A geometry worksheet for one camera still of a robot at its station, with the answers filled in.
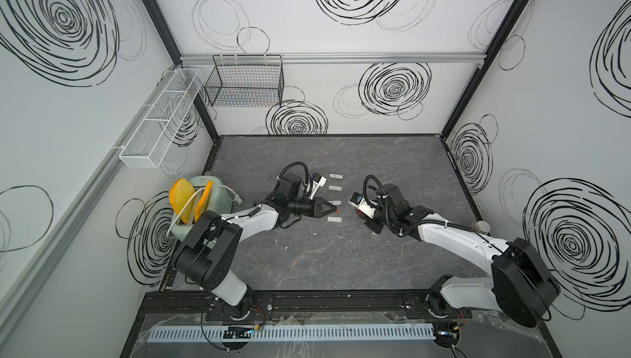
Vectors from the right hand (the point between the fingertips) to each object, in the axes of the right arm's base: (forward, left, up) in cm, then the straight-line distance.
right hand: (363, 212), depth 86 cm
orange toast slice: (-5, +50, +16) cm, 53 cm away
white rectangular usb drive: (0, +10, -7) cm, 12 cm away
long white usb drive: (+15, +9, -8) cm, 19 cm away
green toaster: (0, +50, +6) cm, 50 cm away
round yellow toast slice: (-2, +59, +15) cm, 60 cm away
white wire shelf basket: (+5, +66, +27) cm, 72 cm away
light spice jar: (-5, -39, +1) cm, 39 cm away
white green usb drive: (+21, +10, -7) cm, 24 cm away
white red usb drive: (+8, +9, -7) cm, 14 cm away
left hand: (-2, +11, +4) cm, 11 cm away
